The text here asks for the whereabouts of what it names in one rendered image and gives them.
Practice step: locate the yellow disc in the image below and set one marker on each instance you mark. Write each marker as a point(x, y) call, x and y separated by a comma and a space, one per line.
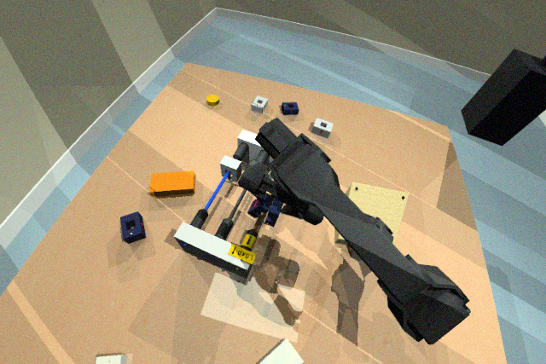
point(212, 100)

